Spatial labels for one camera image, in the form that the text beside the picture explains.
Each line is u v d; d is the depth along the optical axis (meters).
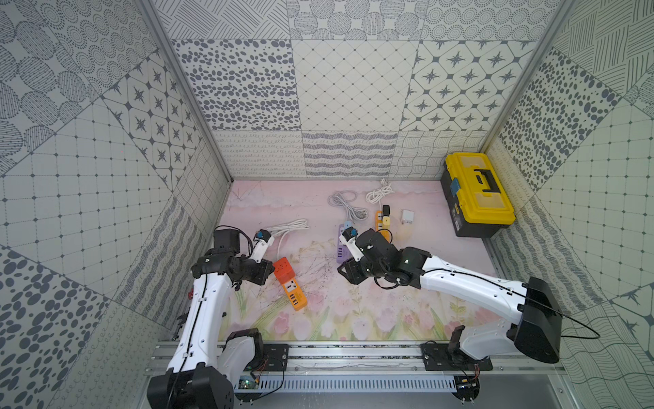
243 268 0.64
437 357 0.75
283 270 0.84
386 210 1.01
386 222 0.98
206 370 0.39
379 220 1.03
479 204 0.90
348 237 0.68
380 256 0.57
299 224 1.02
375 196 1.11
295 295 0.84
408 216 1.06
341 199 1.08
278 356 0.74
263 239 0.70
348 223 1.07
